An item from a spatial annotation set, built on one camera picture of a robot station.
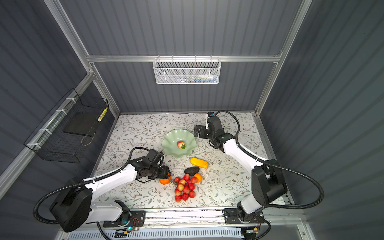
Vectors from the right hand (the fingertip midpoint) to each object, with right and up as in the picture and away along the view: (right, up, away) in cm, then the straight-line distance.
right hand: (202, 129), depth 87 cm
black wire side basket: (-67, -2, -15) cm, 69 cm away
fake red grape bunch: (-9, -31, -9) cm, 33 cm away
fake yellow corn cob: (-1, -20, +2) cm, 21 cm away
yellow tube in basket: (-56, +8, -6) cm, 56 cm away
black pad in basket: (-64, +4, -8) cm, 65 cm away
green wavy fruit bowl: (-22, -10, +14) cm, 28 cm away
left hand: (-20, -26, -2) cm, 33 cm away
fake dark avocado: (-6, -24, -1) cm, 25 cm away
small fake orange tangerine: (-1, -28, -3) cm, 28 cm away
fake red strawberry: (-13, -10, +10) cm, 19 cm away
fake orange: (-20, -29, -6) cm, 36 cm away
